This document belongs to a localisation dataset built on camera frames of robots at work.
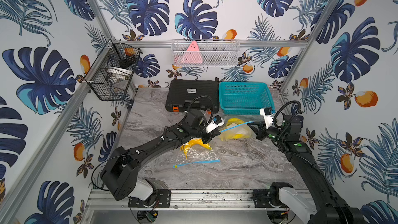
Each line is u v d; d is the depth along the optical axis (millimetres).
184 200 757
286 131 598
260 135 686
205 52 929
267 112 672
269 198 730
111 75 833
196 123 648
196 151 884
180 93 1122
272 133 664
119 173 422
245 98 1171
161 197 755
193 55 908
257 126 715
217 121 664
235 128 780
